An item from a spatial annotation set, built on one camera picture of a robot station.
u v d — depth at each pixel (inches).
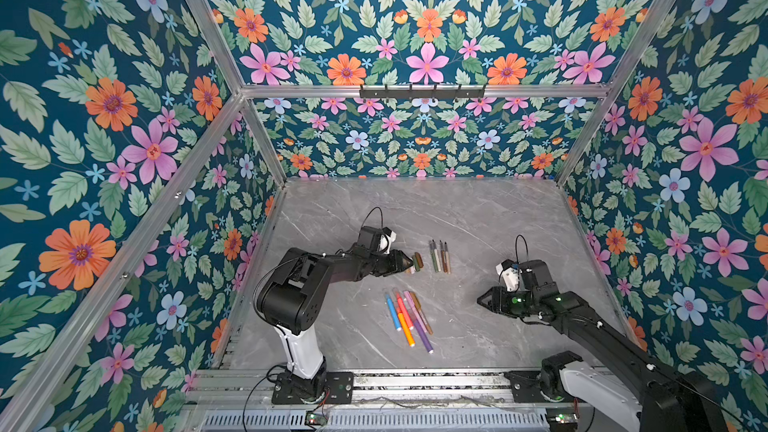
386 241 32.8
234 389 29.5
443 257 38.5
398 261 33.1
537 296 25.5
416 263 37.6
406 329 32.4
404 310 33.8
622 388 19.1
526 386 28.8
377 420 27.7
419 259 38.3
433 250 38.8
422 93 36.4
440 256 38.6
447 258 38.2
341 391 28.8
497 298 28.9
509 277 30.8
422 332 32.3
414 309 33.9
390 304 34.4
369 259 30.9
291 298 19.1
